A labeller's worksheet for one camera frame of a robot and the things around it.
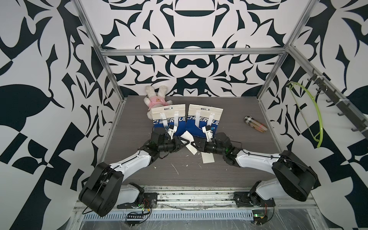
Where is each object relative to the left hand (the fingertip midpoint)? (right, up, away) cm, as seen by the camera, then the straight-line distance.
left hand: (188, 140), depth 80 cm
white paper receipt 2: (+12, -13, +9) cm, 20 cm away
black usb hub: (-27, -37, -8) cm, 46 cm away
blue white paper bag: (-9, +12, +5) cm, 16 cm away
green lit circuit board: (+35, -35, -10) cm, 50 cm away
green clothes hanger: (+61, +16, -13) cm, 64 cm away
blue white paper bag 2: (+7, +13, +5) cm, 15 cm away
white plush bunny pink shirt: (-24, +24, +25) cm, 42 cm away
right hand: (+2, -1, 0) cm, 2 cm away
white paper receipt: (0, +2, +2) cm, 3 cm away
